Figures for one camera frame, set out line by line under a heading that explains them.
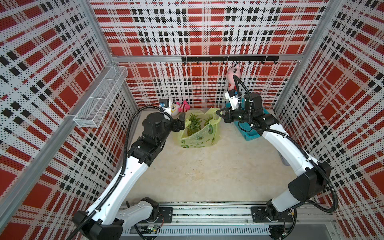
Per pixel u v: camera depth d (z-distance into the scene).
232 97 0.65
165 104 0.55
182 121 0.61
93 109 0.71
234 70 0.90
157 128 0.48
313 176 0.41
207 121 0.90
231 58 0.89
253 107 0.56
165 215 0.74
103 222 0.37
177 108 1.14
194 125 0.90
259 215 0.73
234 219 0.74
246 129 0.66
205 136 0.83
